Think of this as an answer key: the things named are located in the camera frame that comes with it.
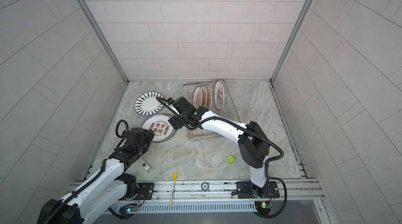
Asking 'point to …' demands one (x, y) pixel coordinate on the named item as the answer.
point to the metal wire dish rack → (229, 109)
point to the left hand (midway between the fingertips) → (157, 130)
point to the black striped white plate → (147, 103)
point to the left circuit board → (126, 210)
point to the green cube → (230, 159)
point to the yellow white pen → (174, 181)
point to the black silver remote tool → (146, 167)
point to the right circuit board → (265, 205)
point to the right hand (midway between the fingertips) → (174, 118)
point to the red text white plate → (164, 131)
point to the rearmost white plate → (219, 94)
